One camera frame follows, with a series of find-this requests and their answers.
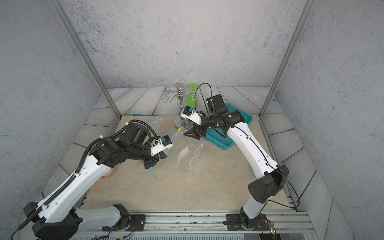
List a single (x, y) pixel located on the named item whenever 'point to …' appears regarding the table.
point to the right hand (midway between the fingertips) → (188, 126)
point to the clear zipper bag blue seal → (186, 154)
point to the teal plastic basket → (221, 142)
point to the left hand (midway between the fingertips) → (166, 155)
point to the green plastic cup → (192, 99)
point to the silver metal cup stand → (181, 94)
